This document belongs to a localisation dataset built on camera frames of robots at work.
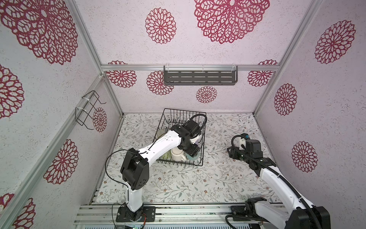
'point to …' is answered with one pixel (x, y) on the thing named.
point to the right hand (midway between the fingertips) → (232, 147)
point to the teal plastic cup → (190, 158)
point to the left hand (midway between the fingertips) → (190, 153)
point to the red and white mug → (177, 154)
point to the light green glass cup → (167, 155)
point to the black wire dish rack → (171, 118)
